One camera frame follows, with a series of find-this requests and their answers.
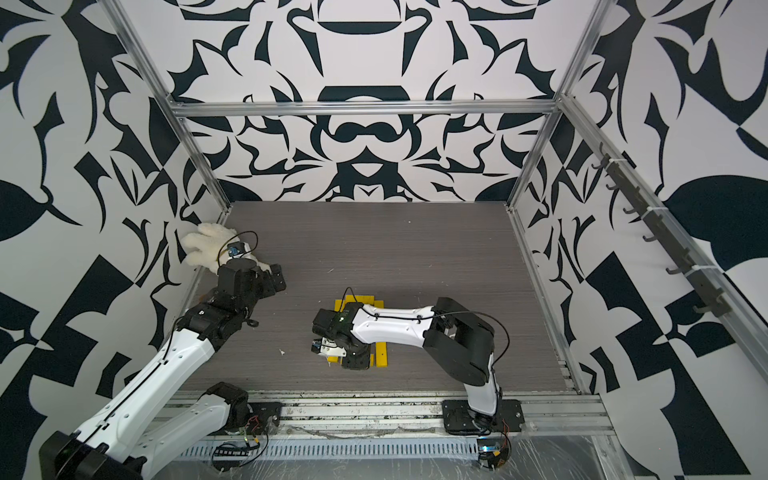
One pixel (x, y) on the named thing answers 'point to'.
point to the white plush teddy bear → (208, 246)
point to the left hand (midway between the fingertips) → (260, 266)
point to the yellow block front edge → (334, 359)
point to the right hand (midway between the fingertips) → (357, 349)
